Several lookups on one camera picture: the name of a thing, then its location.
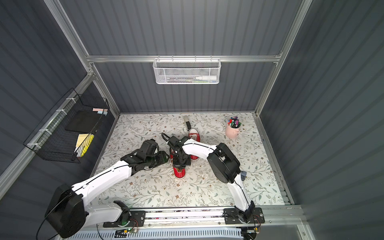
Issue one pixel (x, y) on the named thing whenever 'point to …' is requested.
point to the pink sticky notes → (101, 111)
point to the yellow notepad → (83, 142)
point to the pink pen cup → (232, 133)
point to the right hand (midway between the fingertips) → (178, 168)
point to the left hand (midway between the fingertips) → (167, 158)
